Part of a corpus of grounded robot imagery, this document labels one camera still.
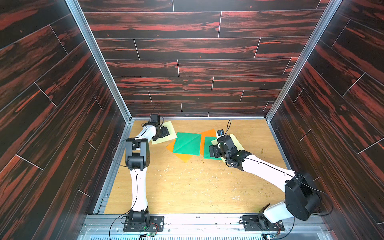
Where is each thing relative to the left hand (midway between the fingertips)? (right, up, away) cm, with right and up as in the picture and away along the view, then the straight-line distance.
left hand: (164, 134), depth 110 cm
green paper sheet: (+17, -7, -5) cm, 19 cm away
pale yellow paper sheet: (+5, -1, -2) cm, 6 cm away
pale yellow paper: (+54, -8, -3) cm, 55 cm away
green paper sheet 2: (+31, -6, -6) cm, 33 cm away
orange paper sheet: (+15, -16, -9) cm, 24 cm away
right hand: (+37, -6, -22) cm, 44 cm away
